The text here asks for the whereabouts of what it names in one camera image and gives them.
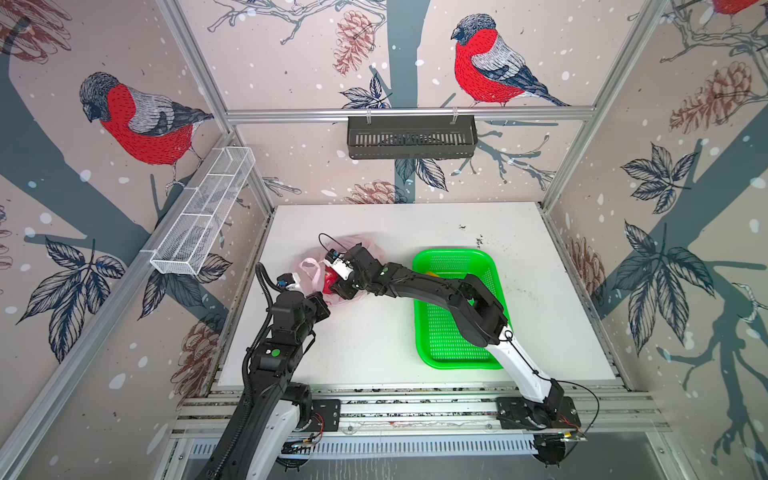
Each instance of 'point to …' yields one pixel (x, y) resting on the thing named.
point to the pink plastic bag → (311, 265)
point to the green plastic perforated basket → (438, 342)
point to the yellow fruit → (431, 274)
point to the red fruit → (330, 279)
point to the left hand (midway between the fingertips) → (322, 292)
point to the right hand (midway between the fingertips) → (335, 284)
